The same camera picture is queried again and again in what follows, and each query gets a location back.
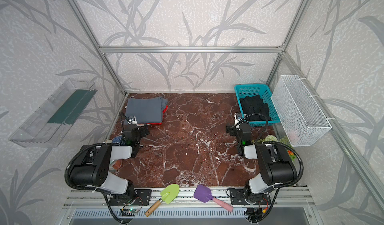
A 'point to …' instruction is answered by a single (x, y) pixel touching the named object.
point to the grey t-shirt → (146, 110)
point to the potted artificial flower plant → (283, 139)
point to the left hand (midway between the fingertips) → (140, 120)
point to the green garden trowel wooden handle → (168, 194)
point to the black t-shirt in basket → (255, 104)
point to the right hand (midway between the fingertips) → (236, 116)
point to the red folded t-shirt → (159, 123)
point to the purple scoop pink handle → (203, 193)
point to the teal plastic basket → (243, 91)
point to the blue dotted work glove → (118, 139)
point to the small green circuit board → (131, 210)
